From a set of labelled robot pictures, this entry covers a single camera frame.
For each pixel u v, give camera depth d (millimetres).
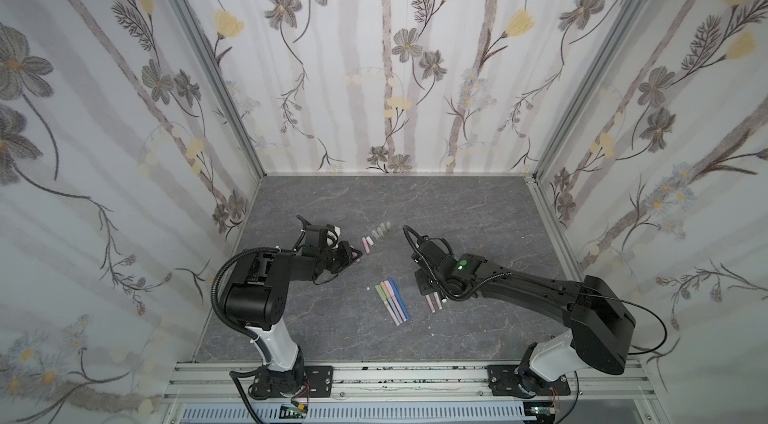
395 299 878
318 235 780
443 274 630
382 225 1041
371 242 1003
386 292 882
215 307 460
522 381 658
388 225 1039
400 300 880
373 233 1016
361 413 702
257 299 485
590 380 764
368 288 906
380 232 1014
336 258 847
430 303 873
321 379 736
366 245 983
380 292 882
